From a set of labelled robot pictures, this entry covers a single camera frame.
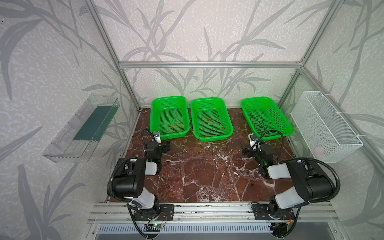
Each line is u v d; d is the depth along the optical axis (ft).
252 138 2.63
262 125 3.55
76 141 2.08
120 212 2.45
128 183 1.47
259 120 3.67
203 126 3.56
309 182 1.48
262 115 3.80
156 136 2.66
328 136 2.06
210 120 3.67
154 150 2.32
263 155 2.33
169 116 3.79
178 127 3.55
